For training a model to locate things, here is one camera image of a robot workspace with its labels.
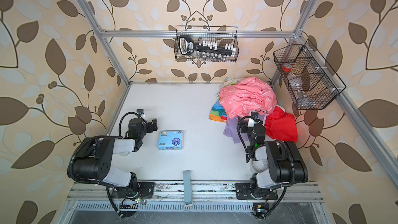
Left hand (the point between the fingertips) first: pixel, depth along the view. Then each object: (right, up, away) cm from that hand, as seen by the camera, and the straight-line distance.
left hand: (148, 118), depth 94 cm
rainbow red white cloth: (+81, -4, -1) cm, 81 cm away
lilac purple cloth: (+51, -6, -1) cm, 51 cm away
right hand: (+60, 0, -4) cm, 60 cm away
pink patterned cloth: (+61, +15, -1) cm, 63 cm away
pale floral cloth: (+53, +26, +24) cm, 64 cm away
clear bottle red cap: (+79, +19, -21) cm, 84 cm away
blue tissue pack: (+15, -11, -8) cm, 20 cm away
